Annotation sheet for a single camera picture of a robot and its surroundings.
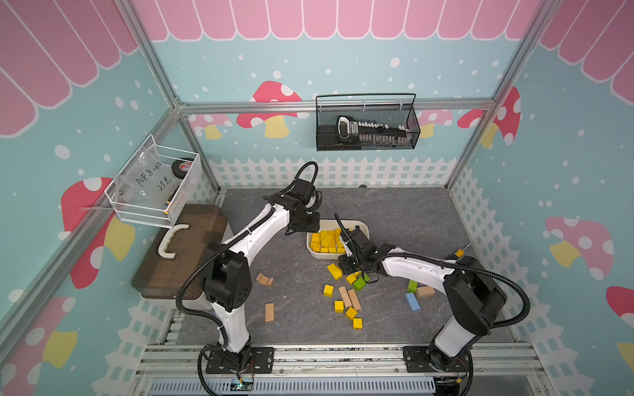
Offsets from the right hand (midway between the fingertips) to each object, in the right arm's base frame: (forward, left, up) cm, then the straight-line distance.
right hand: (342, 262), depth 90 cm
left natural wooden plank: (-11, -1, -5) cm, 12 cm away
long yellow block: (+10, +10, -2) cm, 14 cm away
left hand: (+8, +11, +9) cm, 16 cm away
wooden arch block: (-5, +29, -4) cm, 29 cm away
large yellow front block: (+12, +5, -2) cm, 13 cm away
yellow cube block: (-9, +6, -3) cm, 11 cm away
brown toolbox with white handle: (-4, +51, +17) cm, 54 cm away
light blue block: (-13, -24, -5) cm, 28 cm away
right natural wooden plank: (-12, -4, -4) cm, 13 cm away
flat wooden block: (-16, +26, -4) cm, 30 cm away
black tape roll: (+20, +54, +29) cm, 64 cm away
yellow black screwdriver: (+6, -47, -4) cm, 48 cm away
